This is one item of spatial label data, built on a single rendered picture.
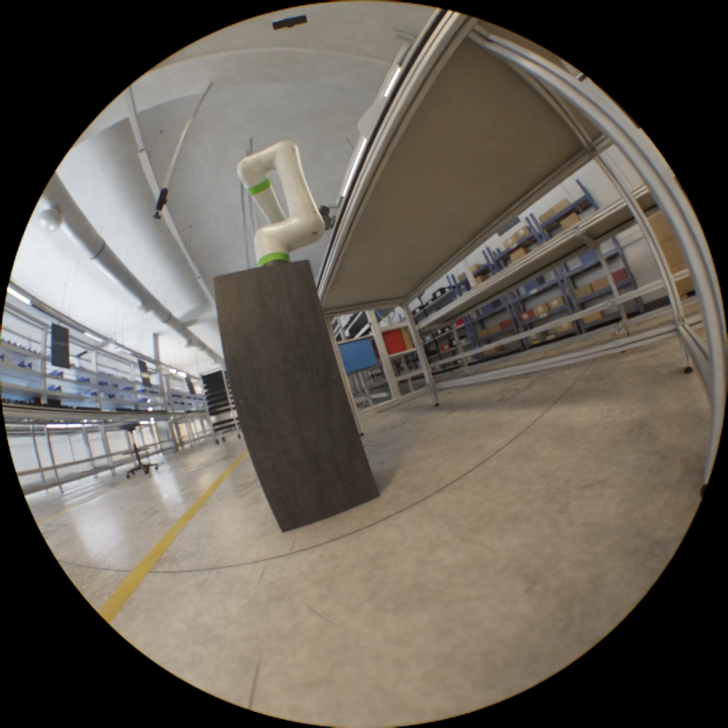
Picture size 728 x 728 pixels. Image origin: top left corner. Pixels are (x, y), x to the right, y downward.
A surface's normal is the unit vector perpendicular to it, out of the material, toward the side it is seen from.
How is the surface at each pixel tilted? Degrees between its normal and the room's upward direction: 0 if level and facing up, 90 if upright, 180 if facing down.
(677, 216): 90
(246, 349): 90
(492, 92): 180
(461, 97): 180
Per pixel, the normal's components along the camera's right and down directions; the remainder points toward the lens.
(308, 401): 0.34, -0.18
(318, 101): 0.29, 0.95
